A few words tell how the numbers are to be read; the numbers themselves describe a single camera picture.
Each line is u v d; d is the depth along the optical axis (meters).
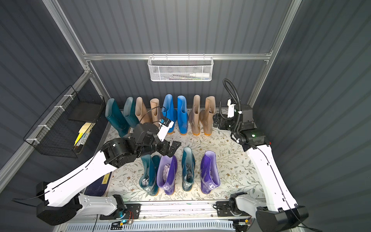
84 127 0.75
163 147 0.56
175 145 0.56
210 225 0.77
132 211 0.72
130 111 0.83
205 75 0.90
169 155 0.57
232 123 0.57
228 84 0.48
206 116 0.91
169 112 0.87
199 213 0.74
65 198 0.40
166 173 0.73
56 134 0.69
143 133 0.43
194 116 0.85
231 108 0.62
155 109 0.85
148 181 0.63
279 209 0.37
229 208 0.73
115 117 0.83
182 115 0.85
